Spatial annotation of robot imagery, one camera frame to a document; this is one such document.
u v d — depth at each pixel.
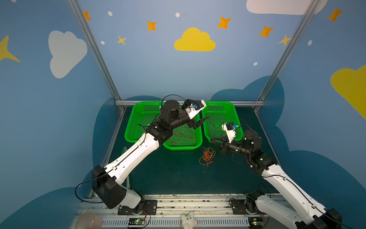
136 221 0.71
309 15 0.72
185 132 1.08
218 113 1.11
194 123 0.59
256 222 0.72
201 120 0.59
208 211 0.74
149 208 0.74
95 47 0.84
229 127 0.62
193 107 0.54
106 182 0.39
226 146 0.62
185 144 1.01
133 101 1.15
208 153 0.84
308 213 0.40
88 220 0.70
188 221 0.68
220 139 0.66
